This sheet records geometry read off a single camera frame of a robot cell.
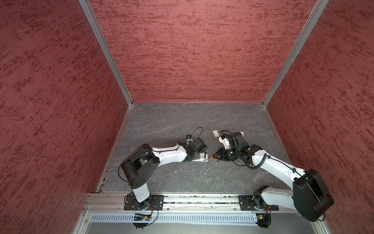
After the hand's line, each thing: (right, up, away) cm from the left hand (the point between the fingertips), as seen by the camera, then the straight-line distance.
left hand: (194, 157), depth 90 cm
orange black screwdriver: (+11, +2, -7) cm, 13 cm away
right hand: (+12, +1, -9) cm, 14 cm away
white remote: (+5, 0, -1) cm, 5 cm away
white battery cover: (+36, +14, +13) cm, 40 cm away
